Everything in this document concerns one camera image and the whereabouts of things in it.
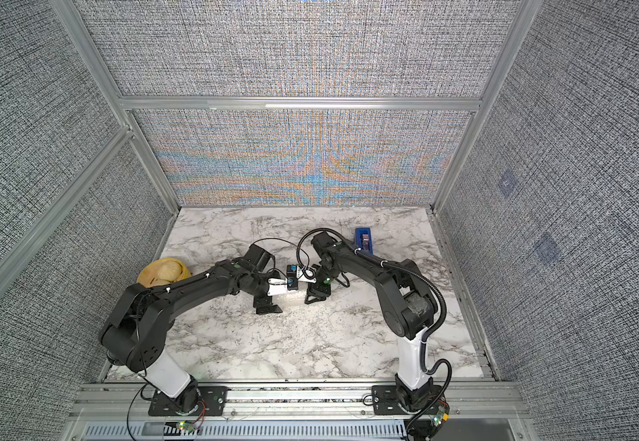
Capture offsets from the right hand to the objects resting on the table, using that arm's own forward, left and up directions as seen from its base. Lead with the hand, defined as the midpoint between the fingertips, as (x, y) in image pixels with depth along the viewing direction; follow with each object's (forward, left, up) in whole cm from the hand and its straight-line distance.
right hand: (309, 282), depth 91 cm
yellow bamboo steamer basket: (+3, +56, -2) cm, 56 cm away
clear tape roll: (+16, -20, +1) cm, 26 cm away
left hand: (-3, +8, 0) cm, 9 cm away
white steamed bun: (+4, +47, +1) cm, 47 cm away
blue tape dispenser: (+21, -22, 0) cm, 30 cm away
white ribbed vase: (-7, +8, +11) cm, 16 cm away
